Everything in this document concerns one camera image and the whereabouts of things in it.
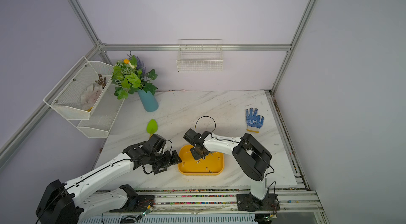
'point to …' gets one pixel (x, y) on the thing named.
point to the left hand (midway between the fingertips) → (176, 164)
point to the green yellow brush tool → (151, 127)
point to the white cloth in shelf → (90, 96)
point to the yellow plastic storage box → (213, 164)
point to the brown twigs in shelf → (101, 82)
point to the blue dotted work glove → (254, 122)
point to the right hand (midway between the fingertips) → (201, 154)
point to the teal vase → (149, 101)
